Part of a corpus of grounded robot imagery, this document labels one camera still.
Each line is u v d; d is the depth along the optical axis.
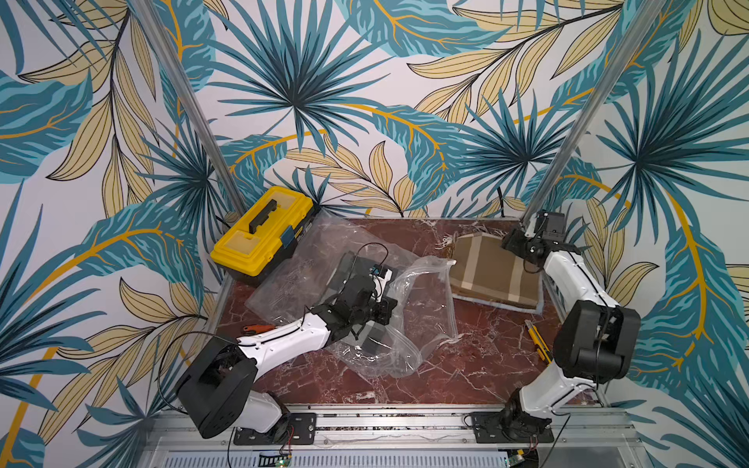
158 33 0.70
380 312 0.73
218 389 0.41
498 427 0.73
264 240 0.90
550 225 0.70
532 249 0.68
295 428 0.73
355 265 1.01
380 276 0.73
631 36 0.72
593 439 0.75
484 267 0.95
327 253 1.08
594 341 0.47
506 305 0.93
